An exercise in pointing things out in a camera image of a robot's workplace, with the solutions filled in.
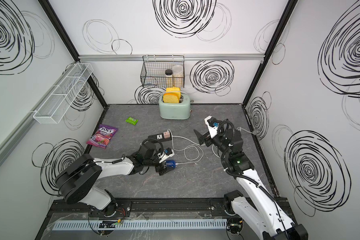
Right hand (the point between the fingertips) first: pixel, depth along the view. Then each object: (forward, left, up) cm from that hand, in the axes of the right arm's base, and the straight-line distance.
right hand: (204, 125), depth 70 cm
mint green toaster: (+29, +17, -23) cm, 41 cm away
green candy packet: (+24, +49, -28) cm, 61 cm away
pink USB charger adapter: (+9, +21, -23) cm, 32 cm away
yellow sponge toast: (+29, +18, -10) cm, 36 cm away
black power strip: (+10, +26, -27) cm, 39 cm away
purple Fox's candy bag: (+9, +65, -26) cm, 71 cm away
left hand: (-7, +18, -26) cm, 33 cm away
